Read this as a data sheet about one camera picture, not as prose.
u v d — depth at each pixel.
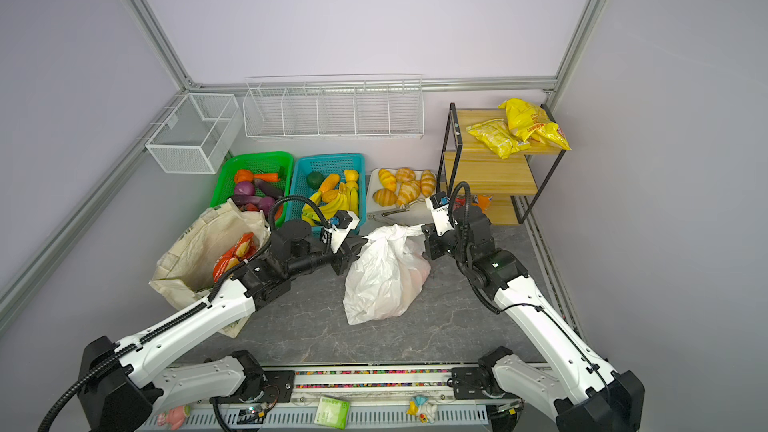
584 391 0.38
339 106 0.99
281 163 1.14
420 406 0.68
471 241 0.54
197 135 1.03
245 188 1.11
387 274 0.69
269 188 1.14
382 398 0.73
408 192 1.11
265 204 1.05
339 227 0.60
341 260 0.62
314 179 1.13
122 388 0.38
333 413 0.69
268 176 1.17
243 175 1.12
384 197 1.08
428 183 1.15
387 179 1.16
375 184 1.17
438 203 0.63
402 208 1.06
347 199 1.06
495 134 0.77
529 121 0.75
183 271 0.74
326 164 1.15
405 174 1.16
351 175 1.16
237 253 0.84
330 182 1.14
